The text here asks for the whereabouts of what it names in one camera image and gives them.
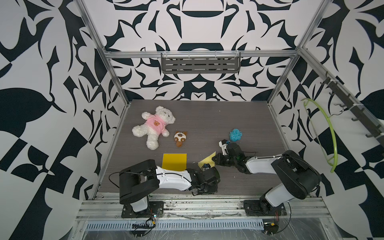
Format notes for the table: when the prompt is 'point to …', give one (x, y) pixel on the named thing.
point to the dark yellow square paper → (177, 162)
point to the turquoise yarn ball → (235, 135)
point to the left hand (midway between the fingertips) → (218, 189)
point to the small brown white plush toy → (180, 137)
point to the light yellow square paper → (207, 160)
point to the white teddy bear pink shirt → (155, 125)
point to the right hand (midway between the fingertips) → (212, 156)
